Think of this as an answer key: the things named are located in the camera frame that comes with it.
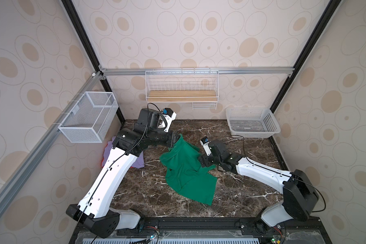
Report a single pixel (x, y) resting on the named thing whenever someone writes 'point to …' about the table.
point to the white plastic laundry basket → (251, 122)
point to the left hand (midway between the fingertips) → (182, 136)
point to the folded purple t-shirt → (139, 163)
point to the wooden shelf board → (182, 93)
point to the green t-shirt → (186, 174)
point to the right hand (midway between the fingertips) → (202, 156)
